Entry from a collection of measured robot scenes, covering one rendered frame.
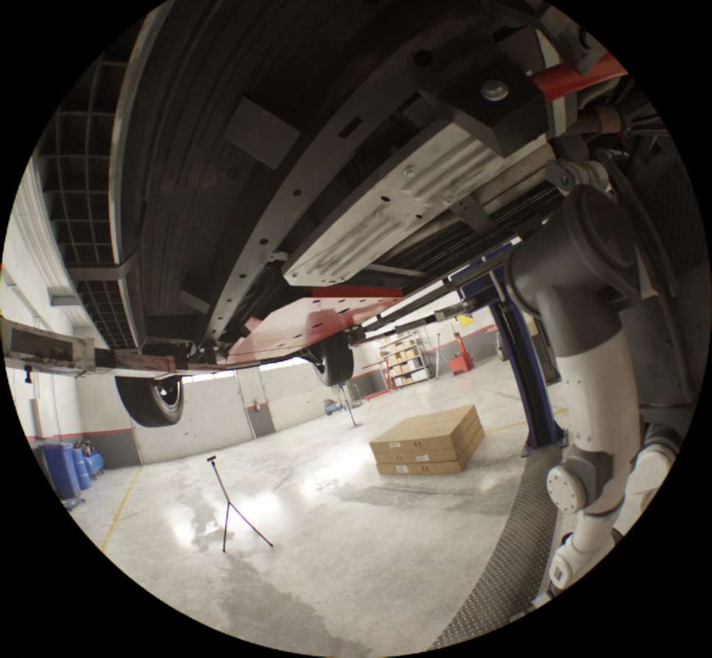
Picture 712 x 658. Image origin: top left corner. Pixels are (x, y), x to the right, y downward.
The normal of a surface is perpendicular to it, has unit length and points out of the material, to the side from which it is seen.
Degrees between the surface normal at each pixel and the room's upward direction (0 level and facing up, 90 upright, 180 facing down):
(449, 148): 180
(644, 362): 101
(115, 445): 90
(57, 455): 93
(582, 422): 90
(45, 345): 90
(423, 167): 180
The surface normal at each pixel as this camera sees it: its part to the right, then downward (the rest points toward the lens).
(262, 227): 0.32, 0.91
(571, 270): -0.79, 0.60
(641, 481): -0.95, 0.33
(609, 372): -0.56, -0.05
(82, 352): 0.94, -0.34
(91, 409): 0.66, -0.42
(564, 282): -0.65, 0.75
